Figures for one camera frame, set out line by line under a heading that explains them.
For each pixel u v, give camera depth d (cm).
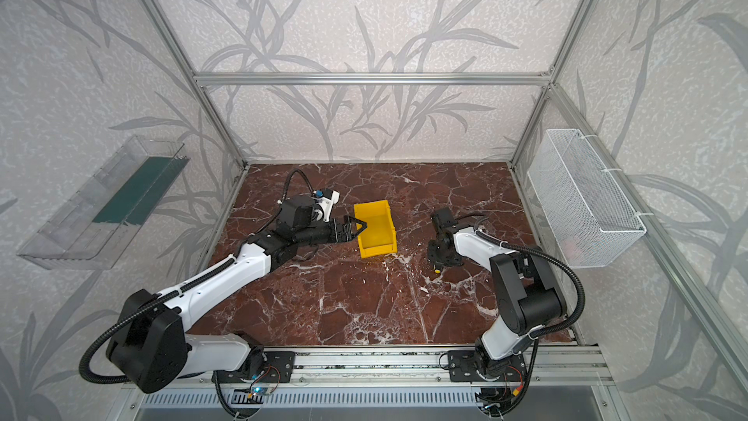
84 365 38
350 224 72
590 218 61
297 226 64
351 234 71
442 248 69
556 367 75
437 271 90
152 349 40
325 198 74
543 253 46
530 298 46
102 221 64
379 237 99
